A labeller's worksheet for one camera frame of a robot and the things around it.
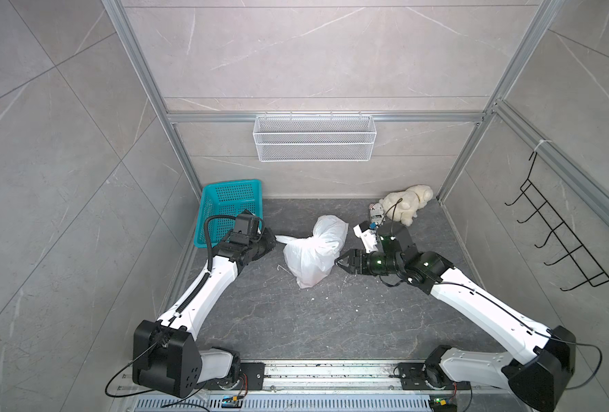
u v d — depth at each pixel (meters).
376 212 1.11
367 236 0.68
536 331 0.41
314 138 1.01
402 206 1.03
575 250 0.62
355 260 0.64
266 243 0.73
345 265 0.67
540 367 0.37
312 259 0.78
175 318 0.43
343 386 0.73
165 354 0.39
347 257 0.66
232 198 1.18
